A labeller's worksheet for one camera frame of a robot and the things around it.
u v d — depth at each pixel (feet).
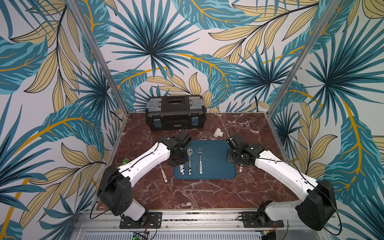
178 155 2.21
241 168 2.98
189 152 3.12
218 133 3.41
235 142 2.06
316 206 1.28
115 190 1.35
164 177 2.83
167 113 3.13
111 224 2.45
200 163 3.03
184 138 2.12
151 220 2.39
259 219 2.17
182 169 2.58
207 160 3.03
